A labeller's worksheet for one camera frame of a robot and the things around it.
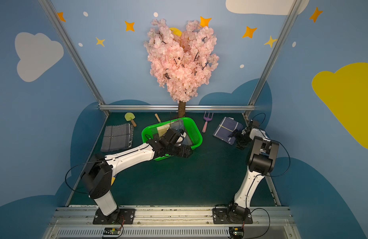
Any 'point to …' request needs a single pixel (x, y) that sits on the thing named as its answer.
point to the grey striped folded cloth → (117, 137)
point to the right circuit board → (236, 232)
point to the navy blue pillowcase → (228, 126)
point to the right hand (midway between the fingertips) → (233, 138)
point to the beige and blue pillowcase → (179, 124)
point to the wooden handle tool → (157, 118)
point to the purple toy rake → (207, 119)
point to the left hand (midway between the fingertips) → (188, 149)
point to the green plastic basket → (193, 133)
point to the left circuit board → (111, 231)
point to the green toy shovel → (130, 116)
